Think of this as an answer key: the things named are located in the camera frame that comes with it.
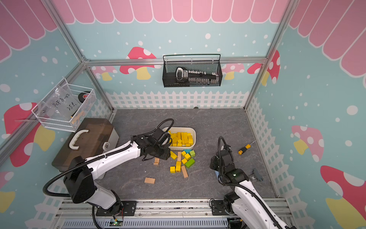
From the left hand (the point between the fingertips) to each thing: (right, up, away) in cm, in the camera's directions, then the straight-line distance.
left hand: (166, 156), depth 82 cm
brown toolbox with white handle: (-46, +11, +6) cm, 48 cm away
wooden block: (-10, -14, +1) cm, 18 cm away
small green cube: (+16, 0, +10) cm, 19 cm away
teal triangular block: (+13, +1, +12) cm, 17 cm away
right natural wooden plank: (+10, -11, +5) cm, 16 cm away
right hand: (+28, -2, +1) cm, 28 cm away
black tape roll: (-47, +35, -1) cm, 59 cm away
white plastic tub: (+11, +14, +23) cm, 29 cm away
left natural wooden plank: (+7, -2, +11) cm, 13 cm away
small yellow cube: (+15, +8, +15) cm, 22 cm away
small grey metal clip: (+54, -12, +2) cm, 55 cm away
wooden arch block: (-7, -5, +7) cm, 11 cm away
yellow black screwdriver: (+53, +3, +14) cm, 55 cm away
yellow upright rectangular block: (+3, -1, +7) cm, 8 cm away
